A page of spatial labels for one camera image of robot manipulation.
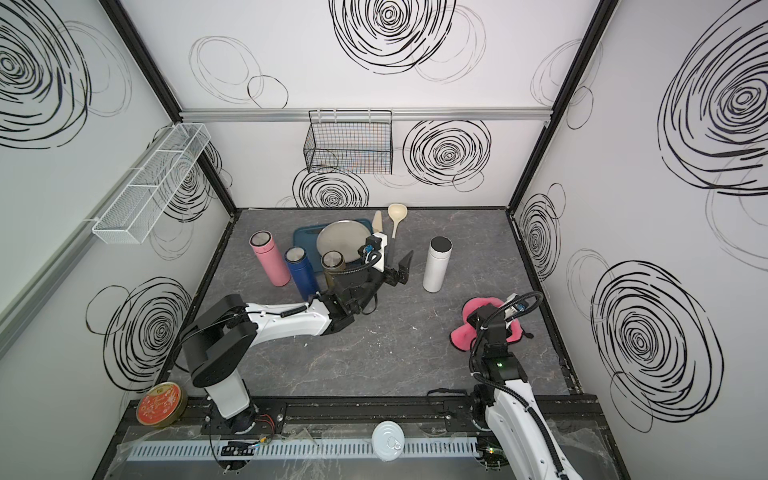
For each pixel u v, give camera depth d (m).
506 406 0.53
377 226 1.12
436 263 0.85
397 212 1.16
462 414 0.74
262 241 0.84
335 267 0.79
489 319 0.59
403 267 0.71
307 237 1.09
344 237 1.12
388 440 0.66
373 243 0.66
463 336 0.79
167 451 0.69
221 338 0.50
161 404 0.72
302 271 0.83
